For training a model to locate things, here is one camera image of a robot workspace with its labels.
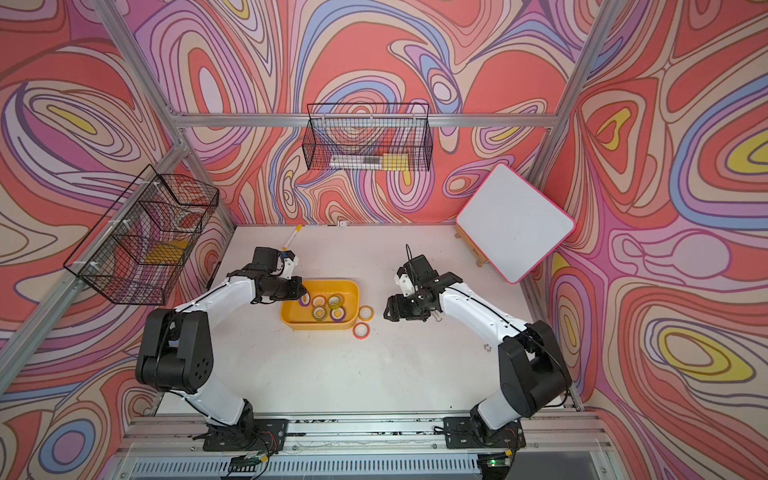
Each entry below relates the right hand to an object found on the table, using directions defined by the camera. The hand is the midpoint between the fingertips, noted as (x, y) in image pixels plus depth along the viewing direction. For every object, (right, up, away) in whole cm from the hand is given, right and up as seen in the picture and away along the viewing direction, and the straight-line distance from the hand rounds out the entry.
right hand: (398, 321), depth 84 cm
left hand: (-29, +8, +9) cm, 32 cm away
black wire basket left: (-63, +21, -13) cm, 68 cm away
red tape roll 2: (-11, -5, +8) cm, 14 cm away
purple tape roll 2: (-19, 0, +9) cm, 21 cm away
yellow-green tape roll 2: (-25, 0, +9) cm, 26 cm away
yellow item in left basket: (-57, +20, -12) cm, 62 cm away
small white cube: (-21, +32, +35) cm, 52 cm away
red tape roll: (-26, +4, +13) cm, 29 cm away
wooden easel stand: (+30, +18, +21) cm, 41 cm away
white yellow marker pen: (-40, +27, +32) cm, 58 cm away
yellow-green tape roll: (-20, +4, +12) cm, 23 cm away
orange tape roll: (-10, 0, +12) cm, 15 cm away
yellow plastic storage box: (-32, -1, +9) cm, 33 cm away
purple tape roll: (-29, +5, +9) cm, 31 cm away
